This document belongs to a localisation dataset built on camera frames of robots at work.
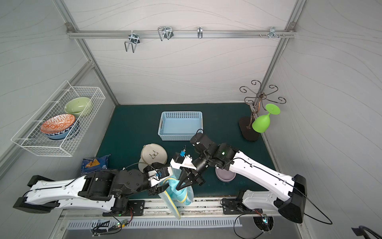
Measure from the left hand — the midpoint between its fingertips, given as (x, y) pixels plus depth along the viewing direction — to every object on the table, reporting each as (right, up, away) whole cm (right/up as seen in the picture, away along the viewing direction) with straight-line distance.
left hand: (169, 173), depth 59 cm
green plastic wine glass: (+47, +19, +21) cm, 55 cm away
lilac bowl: (+27, -10, +22) cm, 36 cm away
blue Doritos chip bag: (-49, -5, +24) cm, 55 cm away
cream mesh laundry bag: (-15, +1, +29) cm, 32 cm away
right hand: (+3, -4, -3) cm, 6 cm away
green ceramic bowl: (-48, +28, +14) cm, 57 cm away
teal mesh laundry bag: (+2, -10, +1) cm, 10 cm away
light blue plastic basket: (0, +17, +48) cm, 51 cm away
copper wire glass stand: (+47, +17, +46) cm, 68 cm away
